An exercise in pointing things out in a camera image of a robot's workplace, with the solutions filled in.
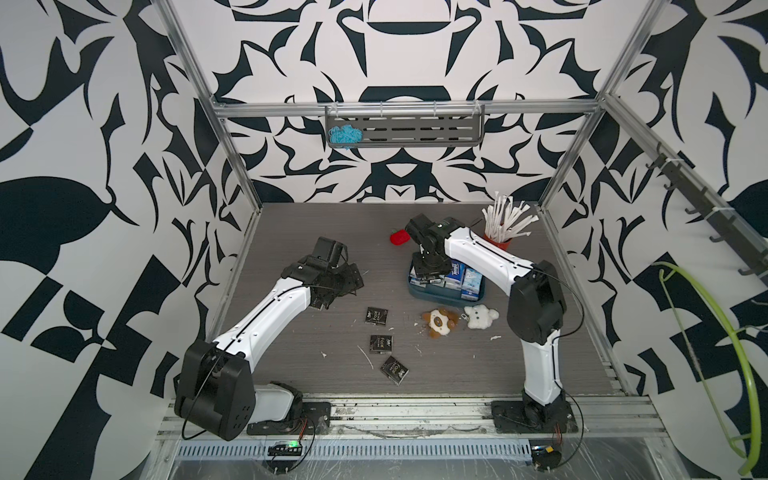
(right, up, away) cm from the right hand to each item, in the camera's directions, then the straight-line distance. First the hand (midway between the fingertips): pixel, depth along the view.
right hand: (420, 267), depth 92 cm
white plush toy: (+17, -13, -5) cm, 22 cm away
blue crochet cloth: (-22, +40, 0) cm, 46 cm away
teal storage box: (+7, -9, +1) cm, 12 cm away
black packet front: (-8, -26, -12) cm, 30 cm away
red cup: (+29, +6, +9) cm, 31 cm away
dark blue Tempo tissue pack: (+11, -4, +2) cm, 12 cm away
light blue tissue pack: (+15, -5, 0) cm, 16 cm away
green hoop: (+50, -26, -42) cm, 70 cm away
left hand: (-21, -2, -6) cm, 22 cm away
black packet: (-13, -14, -2) cm, 20 cm away
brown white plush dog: (+5, -15, -5) cm, 16 cm away
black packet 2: (-12, -21, -7) cm, 25 cm away
